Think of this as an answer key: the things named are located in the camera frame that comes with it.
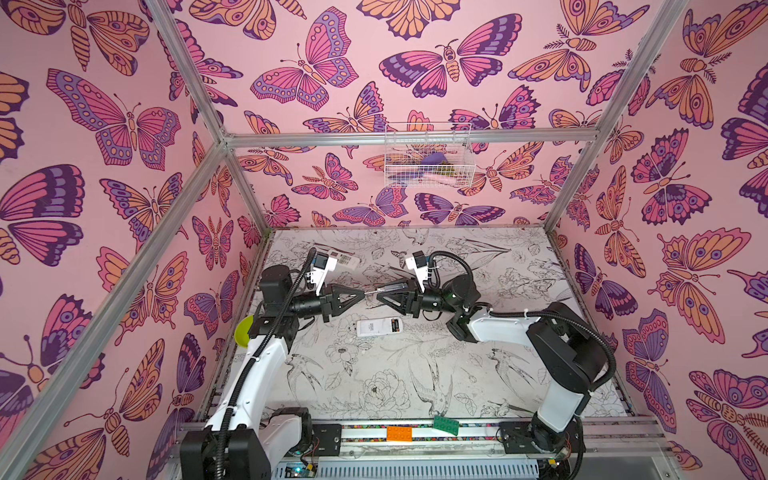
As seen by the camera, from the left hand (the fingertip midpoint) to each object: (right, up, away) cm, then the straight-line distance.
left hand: (363, 297), depth 69 cm
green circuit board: (-16, -43, +3) cm, 46 cm away
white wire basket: (+19, +42, +27) cm, 54 cm away
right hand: (+4, +1, +1) cm, 4 cm away
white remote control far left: (-11, +8, +40) cm, 42 cm away
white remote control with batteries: (+2, -13, +23) cm, 26 cm away
